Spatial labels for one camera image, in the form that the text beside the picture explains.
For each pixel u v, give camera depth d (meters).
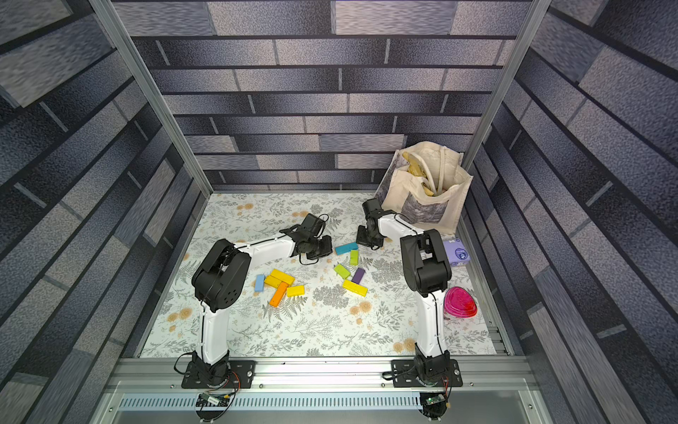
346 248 1.01
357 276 0.93
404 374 0.73
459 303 0.78
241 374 0.74
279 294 0.90
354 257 0.99
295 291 0.90
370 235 0.88
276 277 0.92
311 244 0.79
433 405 0.72
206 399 0.71
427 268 0.57
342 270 0.95
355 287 0.90
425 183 0.89
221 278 0.54
